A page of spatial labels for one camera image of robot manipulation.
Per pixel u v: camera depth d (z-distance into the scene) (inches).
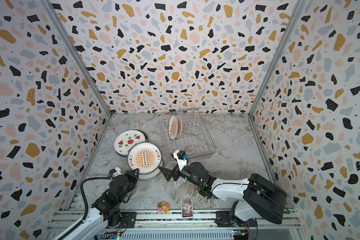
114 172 29.8
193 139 40.7
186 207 30.1
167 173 25.6
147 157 35.4
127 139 40.6
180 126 39.0
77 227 20.2
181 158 25.1
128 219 28.9
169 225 28.8
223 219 29.1
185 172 26.3
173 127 40.0
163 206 30.0
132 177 29.2
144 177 34.2
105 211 23.1
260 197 17.0
